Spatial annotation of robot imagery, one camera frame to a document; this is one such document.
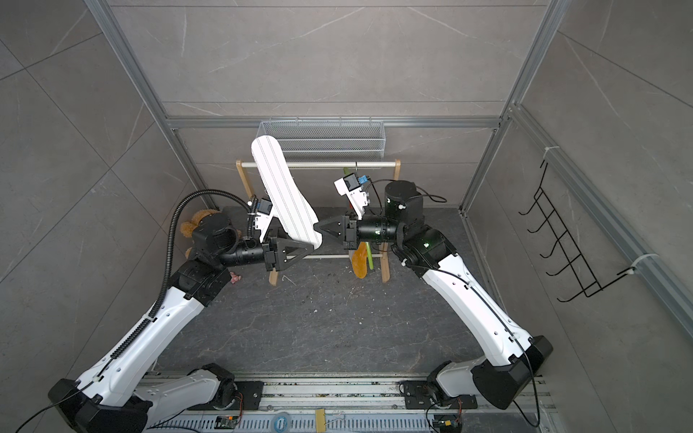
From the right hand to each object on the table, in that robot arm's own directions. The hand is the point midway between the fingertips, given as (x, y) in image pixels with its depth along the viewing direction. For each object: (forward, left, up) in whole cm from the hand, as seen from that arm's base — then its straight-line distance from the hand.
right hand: (320, 230), depth 56 cm
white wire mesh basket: (+53, +2, -10) cm, 54 cm away
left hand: (-1, +2, -3) cm, 4 cm away
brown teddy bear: (+28, +54, -31) cm, 68 cm away
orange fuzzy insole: (+12, -9, -30) cm, 33 cm away
